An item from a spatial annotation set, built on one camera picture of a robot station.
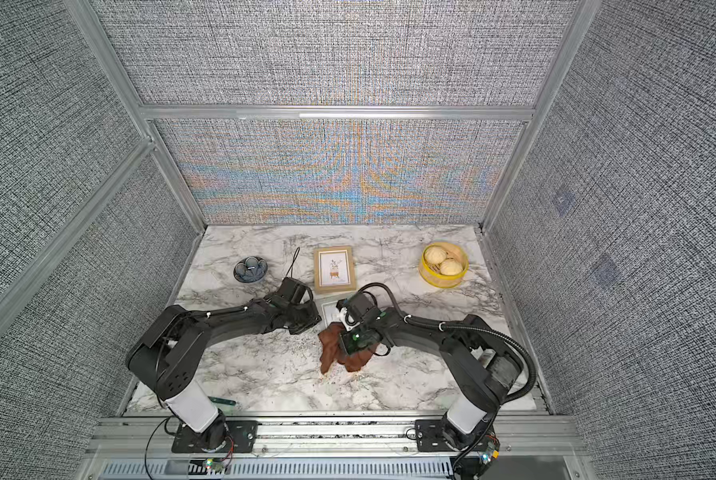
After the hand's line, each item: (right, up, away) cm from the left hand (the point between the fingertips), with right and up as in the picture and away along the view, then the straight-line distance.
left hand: (327, 320), depth 92 cm
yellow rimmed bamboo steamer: (+34, +14, +10) cm, 38 cm away
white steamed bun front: (+41, +16, +8) cm, 45 cm away
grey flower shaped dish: (-28, +15, +11) cm, 34 cm away
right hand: (+4, -4, -6) cm, 8 cm away
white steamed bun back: (+36, +20, +11) cm, 43 cm away
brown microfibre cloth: (+2, -5, -10) cm, 12 cm away
